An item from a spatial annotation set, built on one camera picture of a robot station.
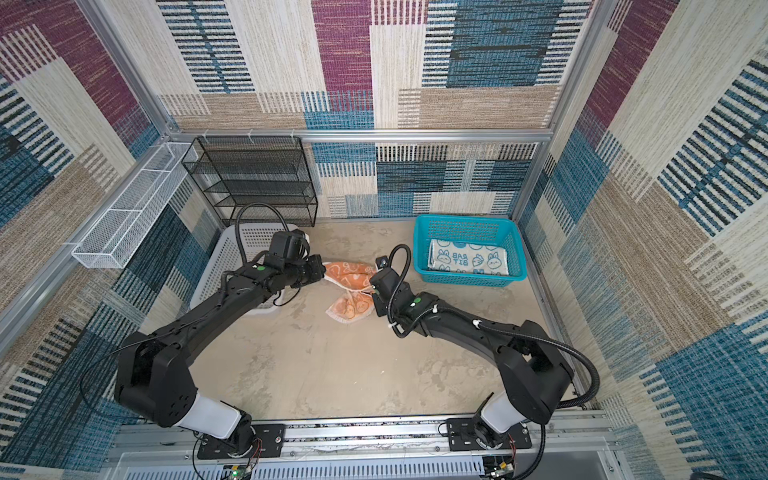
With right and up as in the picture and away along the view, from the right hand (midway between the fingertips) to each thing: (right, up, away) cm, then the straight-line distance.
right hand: (388, 293), depth 86 cm
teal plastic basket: (+37, +20, +22) cm, 47 cm away
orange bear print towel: (-10, -3, +10) cm, 14 cm away
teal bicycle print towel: (+25, +10, +19) cm, 33 cm away
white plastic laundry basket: (-55, +13, +18) cm, 59 cm away
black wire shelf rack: (-47, +37, +23) cm, 64 cm away
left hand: (-17, +9, -1) cm, 19 cm away
